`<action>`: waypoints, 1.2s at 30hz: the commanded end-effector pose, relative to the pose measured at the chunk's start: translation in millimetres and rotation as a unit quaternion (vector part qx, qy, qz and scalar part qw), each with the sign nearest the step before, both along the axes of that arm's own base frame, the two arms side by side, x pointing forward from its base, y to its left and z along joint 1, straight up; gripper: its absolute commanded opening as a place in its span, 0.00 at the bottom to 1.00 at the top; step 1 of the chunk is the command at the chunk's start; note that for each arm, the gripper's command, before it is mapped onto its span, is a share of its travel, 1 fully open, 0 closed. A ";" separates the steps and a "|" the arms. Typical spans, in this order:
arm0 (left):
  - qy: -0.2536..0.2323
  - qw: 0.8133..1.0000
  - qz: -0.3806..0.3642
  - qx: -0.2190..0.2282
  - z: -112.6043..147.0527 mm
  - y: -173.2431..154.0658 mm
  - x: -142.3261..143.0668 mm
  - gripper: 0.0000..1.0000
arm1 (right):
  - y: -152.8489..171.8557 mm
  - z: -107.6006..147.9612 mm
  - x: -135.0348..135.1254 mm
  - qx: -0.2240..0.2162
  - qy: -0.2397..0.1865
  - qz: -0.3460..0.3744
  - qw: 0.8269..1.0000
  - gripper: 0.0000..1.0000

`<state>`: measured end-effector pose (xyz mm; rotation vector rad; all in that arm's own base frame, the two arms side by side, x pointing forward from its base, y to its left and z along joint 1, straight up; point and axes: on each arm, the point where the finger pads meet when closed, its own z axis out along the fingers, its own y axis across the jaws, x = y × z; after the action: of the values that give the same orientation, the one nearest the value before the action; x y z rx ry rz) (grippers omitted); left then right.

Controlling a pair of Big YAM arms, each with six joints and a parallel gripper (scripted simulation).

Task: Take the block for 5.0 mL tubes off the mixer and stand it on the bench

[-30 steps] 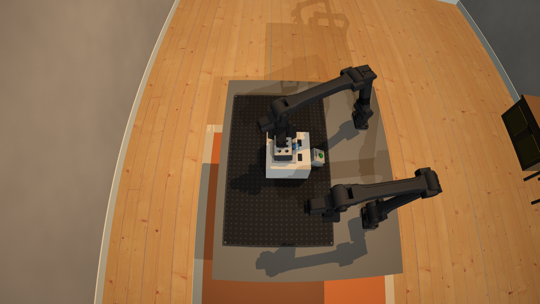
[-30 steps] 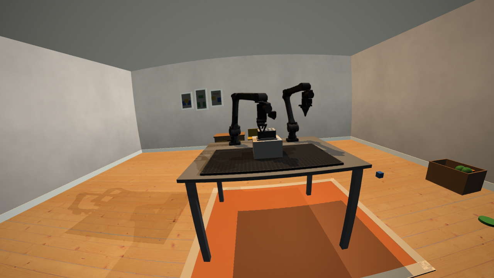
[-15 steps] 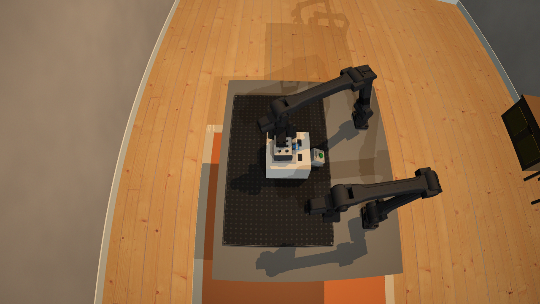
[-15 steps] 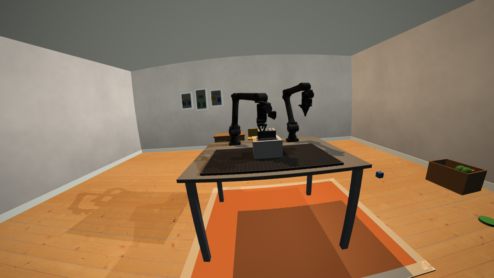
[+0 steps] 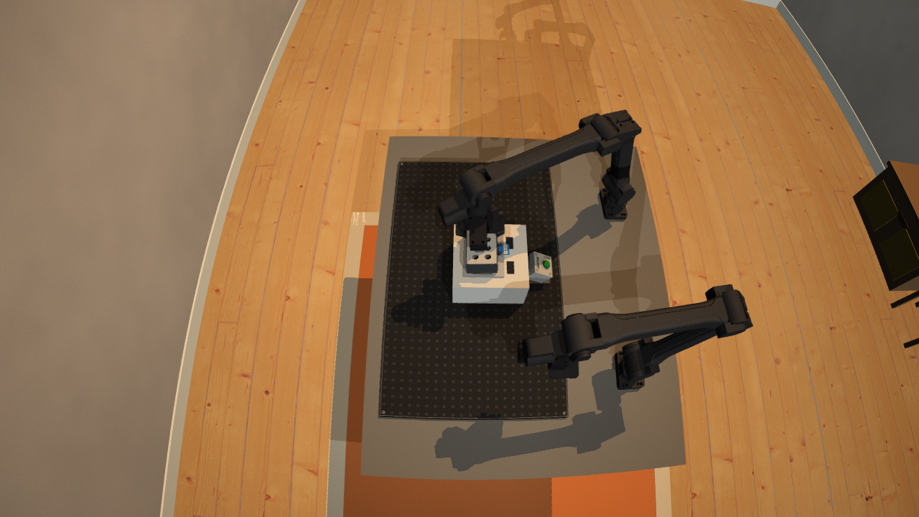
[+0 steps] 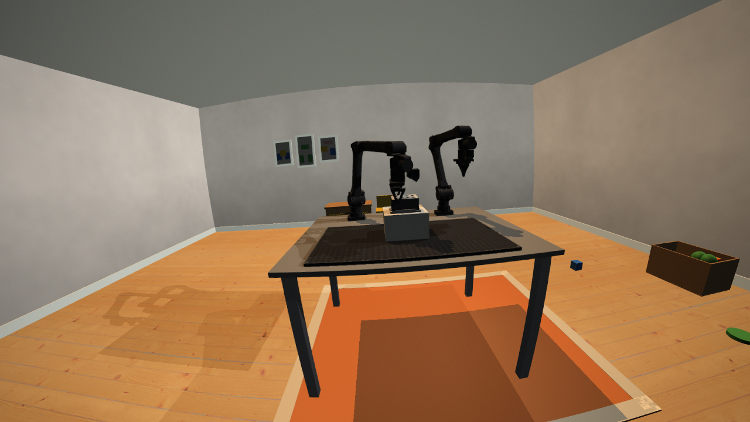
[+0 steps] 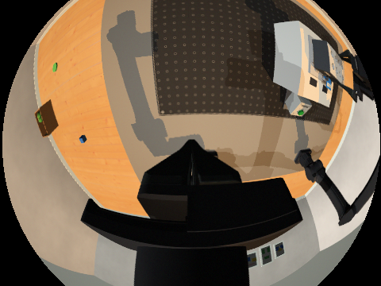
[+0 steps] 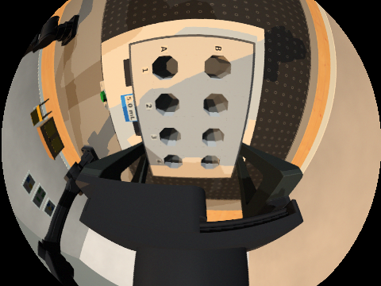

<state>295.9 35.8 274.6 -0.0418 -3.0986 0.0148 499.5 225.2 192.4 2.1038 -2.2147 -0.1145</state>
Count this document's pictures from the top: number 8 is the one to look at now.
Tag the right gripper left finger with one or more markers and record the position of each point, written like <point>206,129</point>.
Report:
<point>112,166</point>

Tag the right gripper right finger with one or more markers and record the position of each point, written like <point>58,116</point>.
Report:
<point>279,179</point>

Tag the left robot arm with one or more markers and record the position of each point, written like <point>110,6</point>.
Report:
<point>49,31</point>

